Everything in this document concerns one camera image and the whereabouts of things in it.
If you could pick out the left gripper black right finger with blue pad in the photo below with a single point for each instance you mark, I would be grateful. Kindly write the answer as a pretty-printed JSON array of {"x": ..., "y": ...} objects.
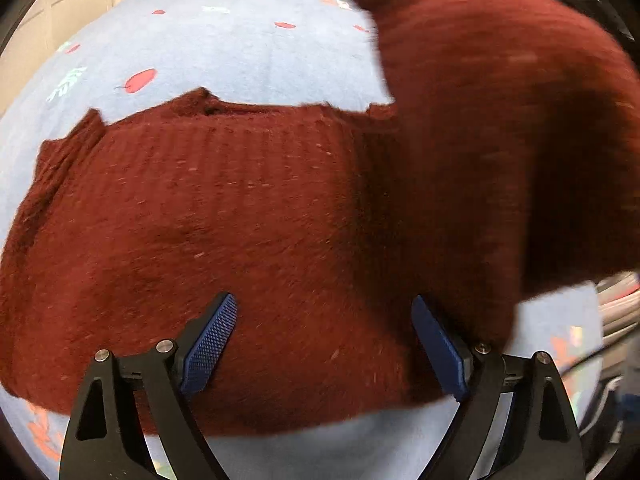
[{"x": 514, "y": 419}]

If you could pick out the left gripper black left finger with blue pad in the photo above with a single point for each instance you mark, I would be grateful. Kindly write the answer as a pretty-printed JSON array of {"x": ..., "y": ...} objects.
[{"x": 120, "y": 394}]

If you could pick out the dark red knitted sweater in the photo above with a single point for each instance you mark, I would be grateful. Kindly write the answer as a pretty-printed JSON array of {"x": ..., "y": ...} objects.
[{"x": 506, "y": 166}]

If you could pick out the blue cartoon print bedsheet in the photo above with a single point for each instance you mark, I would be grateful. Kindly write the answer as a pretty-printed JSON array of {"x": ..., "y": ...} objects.
[{"x": 144, "y": 52}]

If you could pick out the white wardrobe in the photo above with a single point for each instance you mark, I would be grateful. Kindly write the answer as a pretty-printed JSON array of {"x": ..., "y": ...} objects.
[{"x": 46, "y": 27}]

